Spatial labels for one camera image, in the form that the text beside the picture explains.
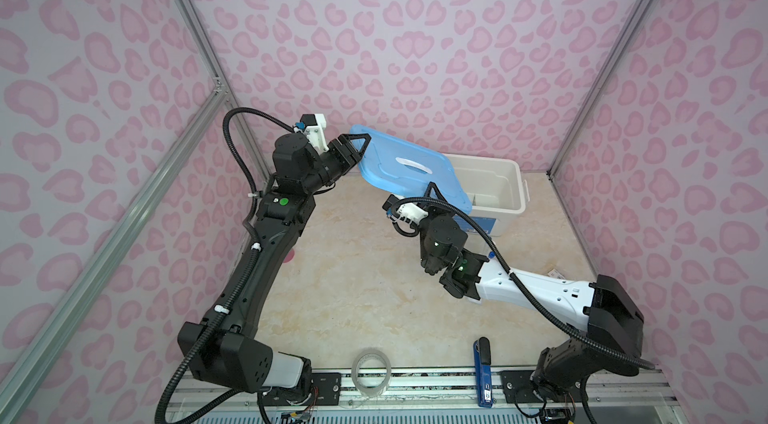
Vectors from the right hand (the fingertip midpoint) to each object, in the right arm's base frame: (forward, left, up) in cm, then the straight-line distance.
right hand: (437, 179), depth 70 cm
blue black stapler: (-32, -12, -31) cm, 47 cm away
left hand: (+4, +16, +10) cm, 19 cm away
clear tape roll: (-38, +16, -33) cm, 53 cm away
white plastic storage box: (+24, -26, -32) cm, 48 cm away
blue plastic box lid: (+4, +6, -2) cm, 8 cm away
